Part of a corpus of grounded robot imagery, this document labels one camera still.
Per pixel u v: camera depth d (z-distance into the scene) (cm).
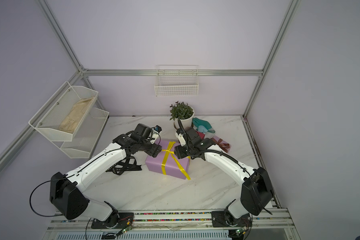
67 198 41
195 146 59
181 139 74
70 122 76
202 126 114
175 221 75
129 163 92
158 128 73
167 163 80
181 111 98
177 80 105
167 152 84
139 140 60
